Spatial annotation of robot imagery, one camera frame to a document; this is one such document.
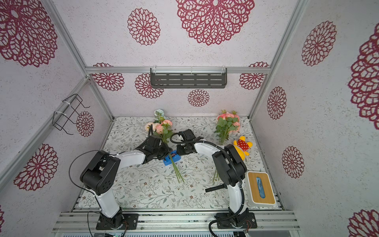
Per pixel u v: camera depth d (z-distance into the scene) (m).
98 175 0.49
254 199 0.76
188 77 0.93
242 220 0.65
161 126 0.97
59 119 0.73
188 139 0.78
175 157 0.94
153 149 0.76
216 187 0.85
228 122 1.09
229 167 0.52
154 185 0.86
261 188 0.81
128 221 0.73
